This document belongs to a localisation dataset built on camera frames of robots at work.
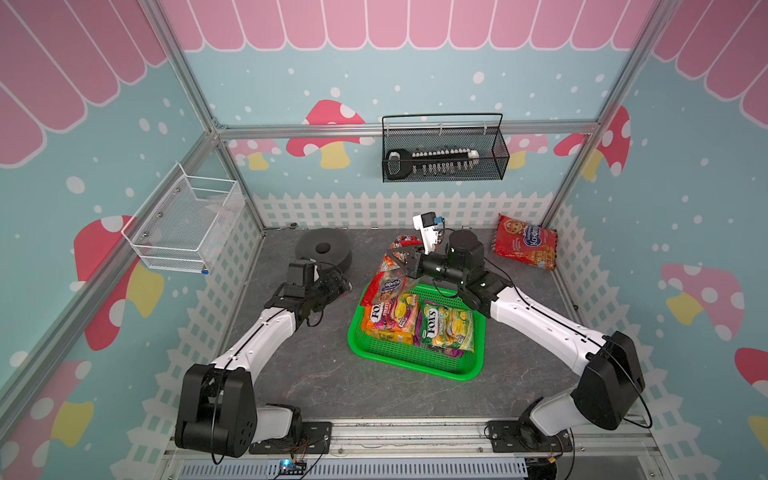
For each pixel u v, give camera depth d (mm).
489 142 942
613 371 416
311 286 714
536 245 1091
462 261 576
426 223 646
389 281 783
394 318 862
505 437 730
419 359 873
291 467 727
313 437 741
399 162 895
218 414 407
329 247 1080
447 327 851
